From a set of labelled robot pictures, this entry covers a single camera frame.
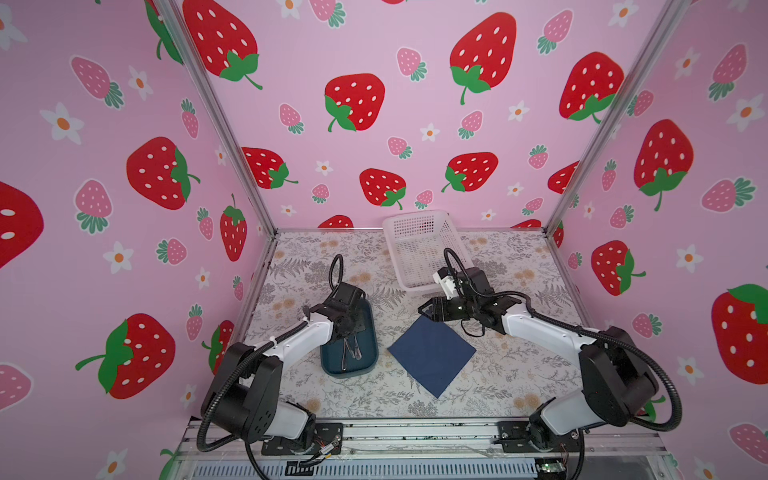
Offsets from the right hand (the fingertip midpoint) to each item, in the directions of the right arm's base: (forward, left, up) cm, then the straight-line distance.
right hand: (422, 309), depth 84 cm
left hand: (-2, +20, -8) cm, 21 cm away
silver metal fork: (-13, +22, -13) cm, 29 cm away
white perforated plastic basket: (+37, +4, -11) cm, 39 cm away
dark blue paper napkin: (-7, -4, -12) cm, 15 cm away
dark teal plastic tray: (-13, +18, -8) cm, 23 cm away
